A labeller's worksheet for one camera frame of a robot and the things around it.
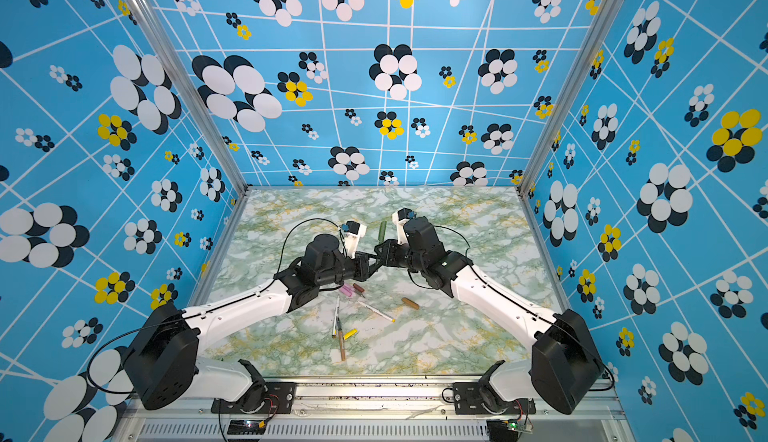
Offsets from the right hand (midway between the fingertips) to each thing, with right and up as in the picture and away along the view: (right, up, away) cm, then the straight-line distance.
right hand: (377, 249), depth 79 cm
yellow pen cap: (-8, -25, +5) cm, 27 cm away
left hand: (+3, -3, -1) cm, 4 cm away
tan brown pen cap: (+9, -18, +10) cm, 23 cm away
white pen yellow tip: (-1, -20, +9) cm, 22 cm away
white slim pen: (-13, -25, +5) cm, 29 cm away
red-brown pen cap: (-7, -14, +13) cm, 20 cm away
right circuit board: (+34, -40, -11) cm, 53 cm away
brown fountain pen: (-10, -25, +4) cm, 28 cm away
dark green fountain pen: (+1, +4, 0) cm, 5 cm away
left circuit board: (-32, -43, -7) cm, 54 cm away
